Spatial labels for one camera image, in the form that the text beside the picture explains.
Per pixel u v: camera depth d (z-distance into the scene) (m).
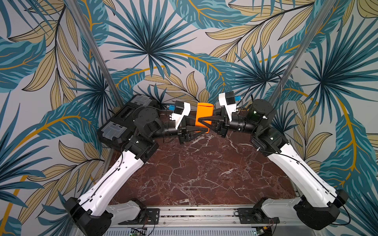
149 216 0.73
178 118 0.46
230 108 0.46
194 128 0.48
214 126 0.50
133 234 0.71
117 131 0.84
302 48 0.83
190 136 0.50
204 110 0.48
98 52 0.84
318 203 0.39
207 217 0.75
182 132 0.47
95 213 0.37
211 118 0.48
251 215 0.73
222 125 0.47
